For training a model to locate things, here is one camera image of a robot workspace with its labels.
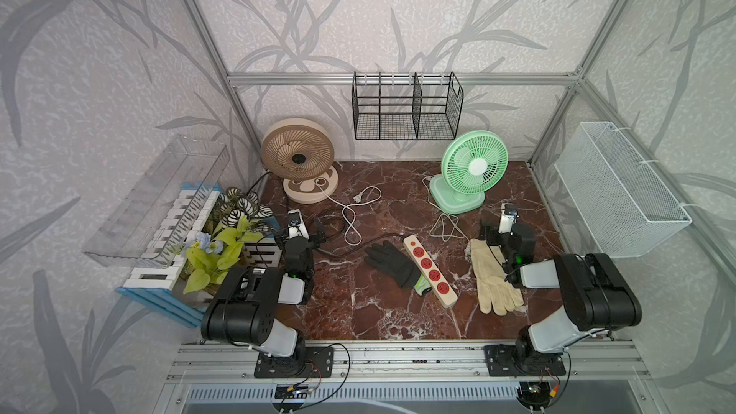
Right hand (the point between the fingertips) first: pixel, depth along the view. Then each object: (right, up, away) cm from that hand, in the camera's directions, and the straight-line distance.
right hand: (496, 217), depth 95 cm
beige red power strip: (-23, -17, -8) cm, 29 cm away
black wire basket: (-30, +40, +10) cm, 51 cm away
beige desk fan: (-65, +21, -2) cm, 69 cm away
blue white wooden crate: (-87, -10, -34) cm, 94 cm away
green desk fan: (-10, +17, -6) cm, 21 cm away
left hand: (-64, 0, -5) cm, 64 cm away
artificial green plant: (-74, +1, -22) cm, 77 cm away
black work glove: (-34, -15, -4) cm, 37 cm away
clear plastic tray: (-92, +2, -30) cm, 97 cm away
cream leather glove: (-4, -22, -10) cm, 24 cm away
